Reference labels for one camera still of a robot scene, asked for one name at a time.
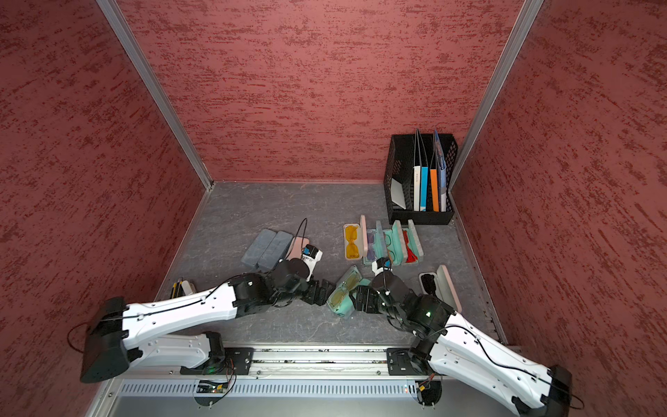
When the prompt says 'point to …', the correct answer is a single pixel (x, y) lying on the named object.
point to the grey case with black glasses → (276, 251)
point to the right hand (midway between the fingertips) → (360, 301)
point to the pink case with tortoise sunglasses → (296, 247)
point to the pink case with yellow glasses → (355, 242)
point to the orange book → (435, 189)
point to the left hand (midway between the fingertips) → (321, 288)
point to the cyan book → (424, 188)
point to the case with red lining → (412, 246)
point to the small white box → (187, 287)
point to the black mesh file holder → (399, 178)
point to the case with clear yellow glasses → (340, 301)
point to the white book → (417, 174)
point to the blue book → (442, 174)
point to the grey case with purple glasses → (376, 244)
